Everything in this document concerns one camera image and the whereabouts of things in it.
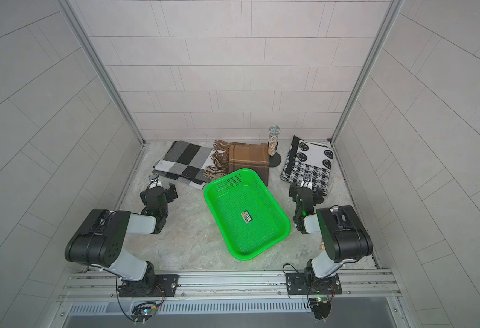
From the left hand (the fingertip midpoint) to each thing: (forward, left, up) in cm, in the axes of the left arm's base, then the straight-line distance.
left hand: (163, 182), depth 94 cm
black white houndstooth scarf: (+16, -70, +1) cm, 72 cm away
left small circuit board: (-47, -5, -3) cm, 48 cm away
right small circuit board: (-46, -64, -5) cm, 79 cm away
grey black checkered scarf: (+15, -6, -3) cm, 16 cm away
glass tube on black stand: (+16, -53, +1) cm, 55 cm away
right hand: (+1, -66, +1) cm, 66 cm away
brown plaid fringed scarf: (+17, -30, -1) cm, 34 cm away
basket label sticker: (-15, -39, -4) cm, 42 cm away
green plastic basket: (-2, -36, -4) cm, 37 cm away
